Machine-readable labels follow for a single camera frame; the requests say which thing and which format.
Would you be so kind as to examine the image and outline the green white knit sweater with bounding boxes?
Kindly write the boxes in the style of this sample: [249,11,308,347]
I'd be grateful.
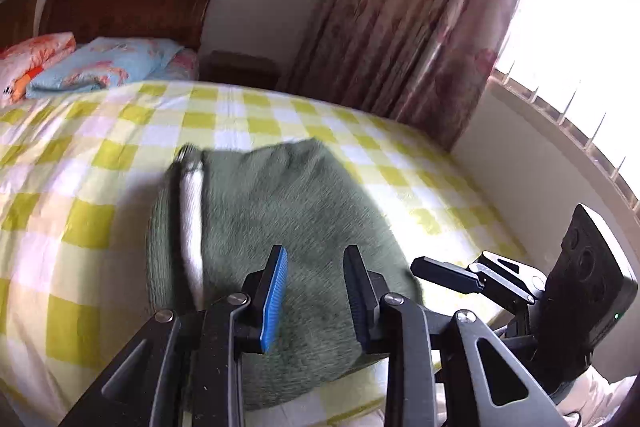
[145,138,426,412]

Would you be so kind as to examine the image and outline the yellow white checkered bedsheet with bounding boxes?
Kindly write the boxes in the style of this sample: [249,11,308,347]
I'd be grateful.
[1,80,525,426]

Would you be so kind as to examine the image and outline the window with metal bars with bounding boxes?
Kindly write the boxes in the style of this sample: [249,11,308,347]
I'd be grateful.
[494,0,639,212]

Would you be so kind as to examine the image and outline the dark wooden nightstand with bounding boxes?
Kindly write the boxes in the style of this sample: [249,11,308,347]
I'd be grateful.
[200,50,281,90]

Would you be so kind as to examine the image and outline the pink floral pillow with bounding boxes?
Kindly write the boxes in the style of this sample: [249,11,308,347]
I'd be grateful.
[148,49,200,81]

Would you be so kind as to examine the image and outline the pink floral curtain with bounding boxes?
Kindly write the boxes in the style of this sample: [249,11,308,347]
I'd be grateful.
[279,0,518,150]

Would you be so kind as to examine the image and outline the light blue floral quilt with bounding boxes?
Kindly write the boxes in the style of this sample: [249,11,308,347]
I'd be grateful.
[25,37,183,100]

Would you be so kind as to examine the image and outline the large dark wooden headboard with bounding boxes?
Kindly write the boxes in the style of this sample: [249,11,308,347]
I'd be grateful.
[38,0,209,51]

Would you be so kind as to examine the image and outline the pink orange floral quilt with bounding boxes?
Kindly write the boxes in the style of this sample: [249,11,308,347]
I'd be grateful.
[0,31,76,107]

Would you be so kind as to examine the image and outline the small dark wooden headboard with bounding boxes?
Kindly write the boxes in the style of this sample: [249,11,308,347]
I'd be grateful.
[0,0,37,51]

